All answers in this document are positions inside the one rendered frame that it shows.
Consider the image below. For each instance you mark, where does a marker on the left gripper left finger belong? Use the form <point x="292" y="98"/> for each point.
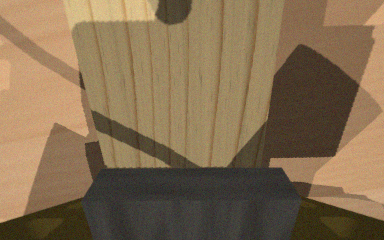
<point x="65" y="221"/>

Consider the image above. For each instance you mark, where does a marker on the light wooden plank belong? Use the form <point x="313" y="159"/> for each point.
<point x="178" y="83"/>

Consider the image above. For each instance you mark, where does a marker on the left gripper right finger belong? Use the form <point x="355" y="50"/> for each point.
<point x="320" y="221"/>

